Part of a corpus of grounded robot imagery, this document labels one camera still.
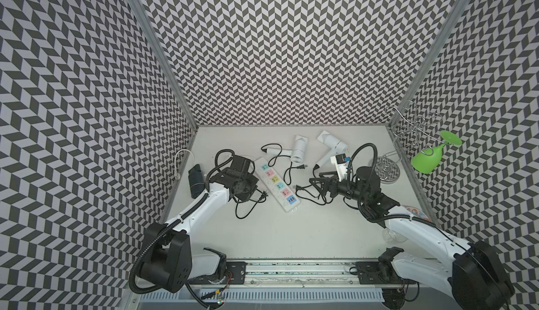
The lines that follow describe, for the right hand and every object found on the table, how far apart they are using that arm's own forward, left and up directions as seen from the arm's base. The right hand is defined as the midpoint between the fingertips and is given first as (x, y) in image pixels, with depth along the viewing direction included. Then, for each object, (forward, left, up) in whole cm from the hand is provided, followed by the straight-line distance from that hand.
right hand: (315, 181), depth 77 cm
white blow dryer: (+23, +5, -13) cm, 27 cm away
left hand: (+2, +22, -8) cm, 24 cm away
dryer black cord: (+16, +4, -15) cm, 23 cm away
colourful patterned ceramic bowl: (-7, -42, -14) cm, 44 cm away
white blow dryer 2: (+25, -15, -11) cm, 32 cm away
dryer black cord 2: (+6, +5, -16) cm, 18 cm away
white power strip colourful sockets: (0, +10, -15) cm, 18 cm away
